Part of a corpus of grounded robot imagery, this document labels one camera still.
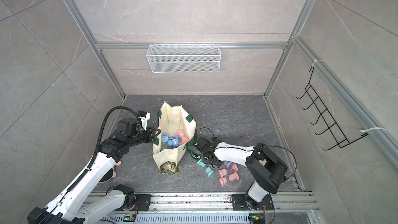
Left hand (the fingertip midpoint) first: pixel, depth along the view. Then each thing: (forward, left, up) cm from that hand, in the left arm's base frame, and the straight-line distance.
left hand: (162, 129), depth 76 cm
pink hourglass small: (-17, -30, -18) cm, 39 cm away
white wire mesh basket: (+49, -9, +8) cm, 51 cm away
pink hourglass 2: (-18, -36, -20) cm, 45 cm away
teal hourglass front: (-16, -23, -18) cm, 34 cm away
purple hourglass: (-13, -34, -17) cm, 41 cm away
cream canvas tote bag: (+15, -1, -12) cm, 19 cm away
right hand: (-9, -25, -22) cm, 34 cm away
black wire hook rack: (-9, -76, +9) cm, 77 cm away
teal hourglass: (-11, -19, -18) cm, 28 cm away
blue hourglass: (-1, -3, -14) cm, 14 cm away
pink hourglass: (+6, -7, -16) cm, 19 cm away
